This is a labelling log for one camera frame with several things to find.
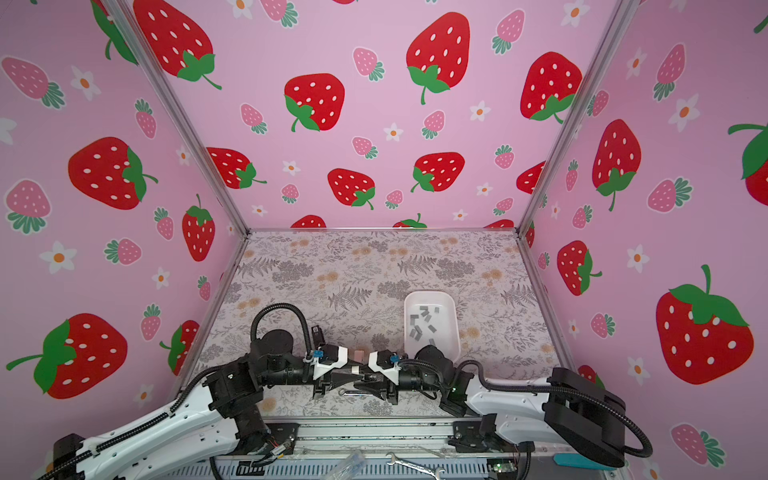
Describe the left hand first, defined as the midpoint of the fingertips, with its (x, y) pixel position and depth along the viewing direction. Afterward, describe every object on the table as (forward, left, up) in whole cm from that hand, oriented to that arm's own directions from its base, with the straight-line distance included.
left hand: (360, 369), depth 64 cm
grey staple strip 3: (+21, -19, -21) cm, 35 cm away
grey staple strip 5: (+28, -21, -22) cm, 41 cm away
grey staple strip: (+20, -13, -22) cm, 32 cm away
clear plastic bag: (-16, +4, -20) cm, 26 cm away
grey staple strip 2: (+16, -19, -22) cm, 33 cm away
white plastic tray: (+24, -19, -22) cm, 37 cm away
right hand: (0, +1, -6) cm, 6 cm away
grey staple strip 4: (+28, -17, -22) cm, 39 cm away
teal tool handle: (-14, -52, -21) cm, 58 cm away
